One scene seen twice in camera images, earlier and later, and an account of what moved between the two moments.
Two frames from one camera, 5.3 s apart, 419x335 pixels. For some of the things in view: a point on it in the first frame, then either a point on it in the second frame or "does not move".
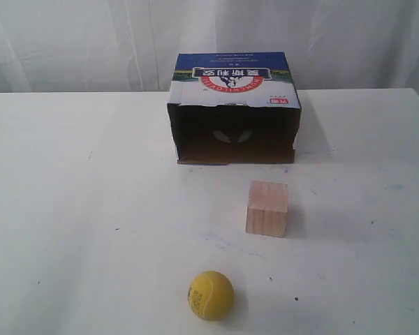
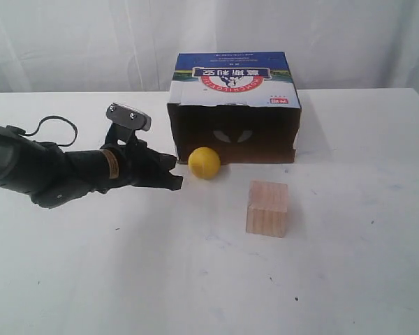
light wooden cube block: x=267 y=206 does not move
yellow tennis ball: x=211 y=296 → x=204 y=162
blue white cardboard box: x=234 y=108 does not move
